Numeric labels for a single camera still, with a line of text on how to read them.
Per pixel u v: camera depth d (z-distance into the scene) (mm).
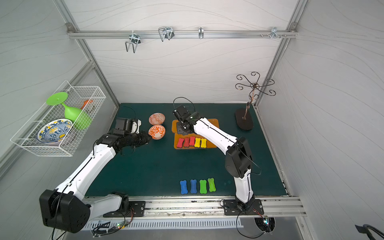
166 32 764
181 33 790
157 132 1015
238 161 488
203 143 953
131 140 657
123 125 605
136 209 734
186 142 957
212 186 786
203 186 794
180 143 963
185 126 611
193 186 789
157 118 1085
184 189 782
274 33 765
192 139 973
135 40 786
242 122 1085
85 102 770
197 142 957
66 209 380
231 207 744
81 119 637
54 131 618
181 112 663
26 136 555
